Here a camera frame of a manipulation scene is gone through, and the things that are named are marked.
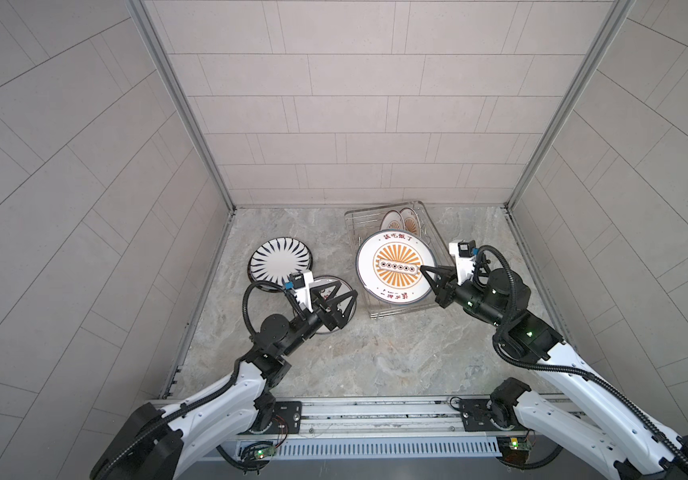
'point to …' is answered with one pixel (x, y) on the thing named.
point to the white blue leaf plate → (276, 258)
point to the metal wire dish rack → (365, 222)
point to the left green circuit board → (265, 452)
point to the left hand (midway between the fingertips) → (355, 293)
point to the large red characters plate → (344, 289)
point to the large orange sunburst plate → (388, 267)
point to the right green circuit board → (520, 443)
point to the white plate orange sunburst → (392, 219)
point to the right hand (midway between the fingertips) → (419, 272)
